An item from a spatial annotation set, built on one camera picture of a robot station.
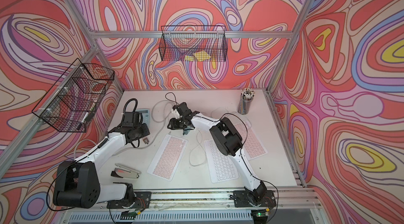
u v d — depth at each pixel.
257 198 0.64
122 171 0.80
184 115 0.80
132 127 0.69
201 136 0.96
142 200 0.72
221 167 0.83
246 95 0.93
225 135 0.61
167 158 0.86
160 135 0.96
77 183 0.42
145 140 0.91
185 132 0.93
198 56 0.91
